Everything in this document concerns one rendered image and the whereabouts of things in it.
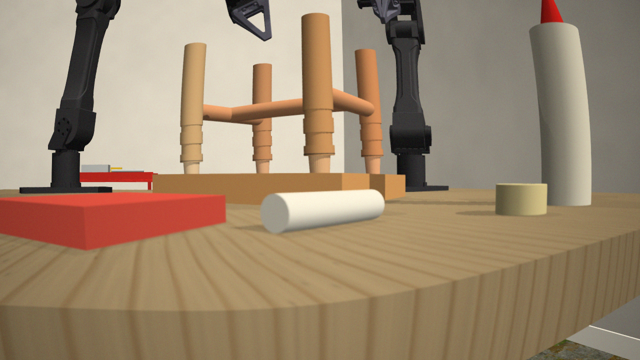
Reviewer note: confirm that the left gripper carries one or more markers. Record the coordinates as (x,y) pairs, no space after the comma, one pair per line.
(388,9)

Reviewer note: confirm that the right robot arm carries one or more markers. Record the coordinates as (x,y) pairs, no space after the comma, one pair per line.
(75,120)

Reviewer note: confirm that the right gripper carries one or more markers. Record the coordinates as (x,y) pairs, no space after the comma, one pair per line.
(240,10)

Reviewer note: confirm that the tall beige cylinder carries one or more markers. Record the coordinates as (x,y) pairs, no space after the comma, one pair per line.
(565,138)

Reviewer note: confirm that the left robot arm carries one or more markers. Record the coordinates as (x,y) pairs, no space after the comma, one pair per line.
(409,134)

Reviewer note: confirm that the flat red block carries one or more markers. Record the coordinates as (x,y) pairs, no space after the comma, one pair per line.
(97,220)

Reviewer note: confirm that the white cylinder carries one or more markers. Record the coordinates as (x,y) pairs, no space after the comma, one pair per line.
(297,211)

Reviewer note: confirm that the beige short cylinder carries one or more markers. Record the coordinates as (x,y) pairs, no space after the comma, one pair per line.
(521,199)

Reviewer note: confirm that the light brown wooden stool legs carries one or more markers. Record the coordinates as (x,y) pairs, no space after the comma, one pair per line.
(319,100)

